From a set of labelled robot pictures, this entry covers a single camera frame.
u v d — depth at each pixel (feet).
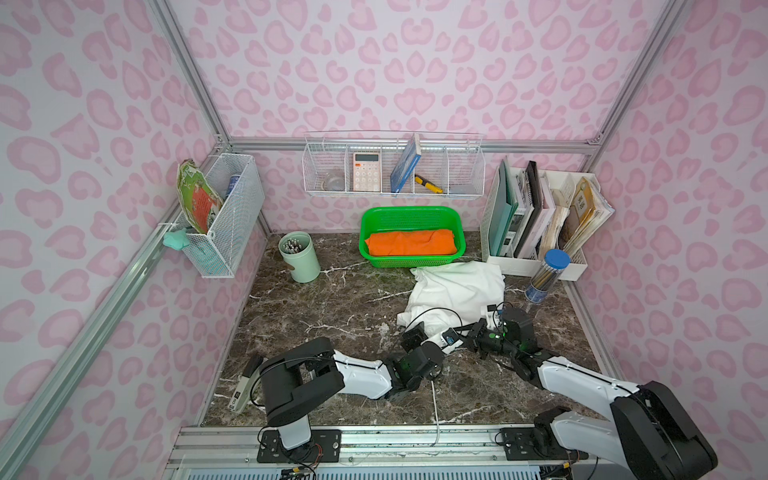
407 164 2.89
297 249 3.05
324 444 2.40
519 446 2.36
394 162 3.21
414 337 2.52
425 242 3.46
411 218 3.91
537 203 2.81
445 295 3.27
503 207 2.82
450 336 2.39
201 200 2.50
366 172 3.11
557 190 3.42
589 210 2.98
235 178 2.88
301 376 1.73
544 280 2.98
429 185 3.21
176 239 2.03
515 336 2.22
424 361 2.10
